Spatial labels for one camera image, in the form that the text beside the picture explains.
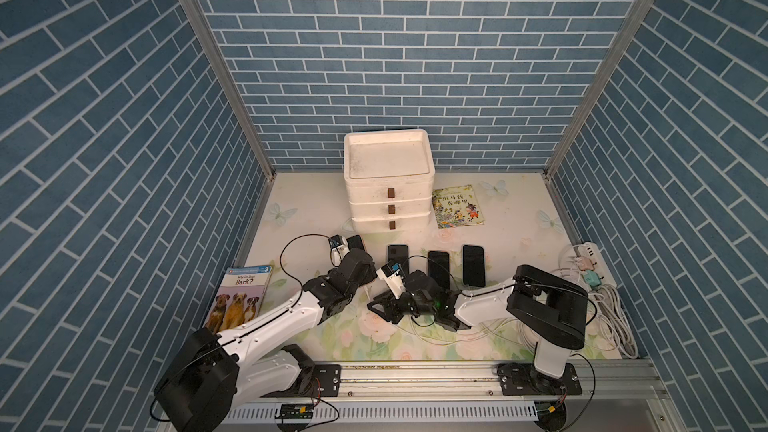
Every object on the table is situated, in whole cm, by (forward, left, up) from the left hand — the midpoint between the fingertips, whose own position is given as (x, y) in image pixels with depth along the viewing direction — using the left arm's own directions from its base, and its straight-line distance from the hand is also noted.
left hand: (371, 265), depth 85 cm
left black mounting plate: (-27, +10, -9) cm, 30 cm away
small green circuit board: (-33, +17, -12) cm, 39 cm away
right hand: (-11, -1, -3) cm, 11 cm away
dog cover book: (-7, +39, -9) cm, 40 cm away
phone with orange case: (+6, +5, +3) cm, 8 cm away
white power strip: (+4, -72, -6) cm, 72 cm away
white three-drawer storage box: (+19, -5, +17) cm, 26 cm away
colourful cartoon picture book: (+29, -30, -8) cm, 42 cm away
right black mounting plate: (-27, -39, -7) cm, 48 cm away
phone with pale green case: (+5, -32, -8) cm, 34 cm away
